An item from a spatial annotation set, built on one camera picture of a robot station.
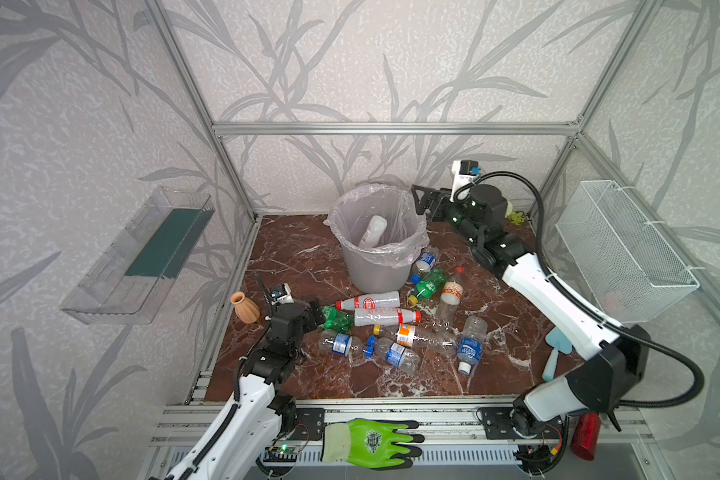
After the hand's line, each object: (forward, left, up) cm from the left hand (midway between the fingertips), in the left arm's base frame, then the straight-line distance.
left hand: (310, 296), depth 83 cm
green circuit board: (-35, +4, -14) cm, 38 cm away
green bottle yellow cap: (-2, -7, -11) cm, 13 cm away
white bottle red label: (-2, -21, -8) cm, 23 cm away
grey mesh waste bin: (+11, -16, -5) cm, 20 cm away
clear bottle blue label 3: (-11, -45, -6) cm, 47 cm away
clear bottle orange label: (-10, -33, -8) cm, 35 cm away
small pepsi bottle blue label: (+18, -35, -8) cm, 40 cm away
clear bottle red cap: (+5, -42, -10) cm, 44 cm away
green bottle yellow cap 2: (+8, -35, -7) cm, 37 cm away
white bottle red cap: (+3, -17, -8) cm, 19 cm away
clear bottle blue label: (-10, -11, -12) cm, 19 cm away
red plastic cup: (-32, -69, -8) cm, 76 cm away
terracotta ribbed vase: (-2, +19, -4) cm, 19 cm away
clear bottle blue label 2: (-14, -27, -11) cm, 33 cm away
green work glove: (-33, -18, -10) cm, 39 cm away
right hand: (+17, -31, +28) cm, 45 cm away
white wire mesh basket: (-4, -73, +22) cm, 77 cm away
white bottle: (+19, -17, +6) cm, 26 cm away
